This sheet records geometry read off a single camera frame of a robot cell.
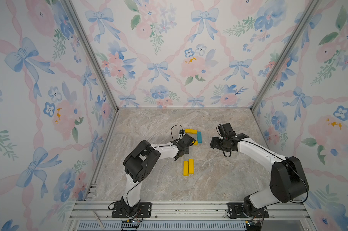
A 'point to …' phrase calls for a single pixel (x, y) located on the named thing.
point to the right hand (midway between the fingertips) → (216, 144)
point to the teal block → (199, 137)
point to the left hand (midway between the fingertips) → (184, 145)
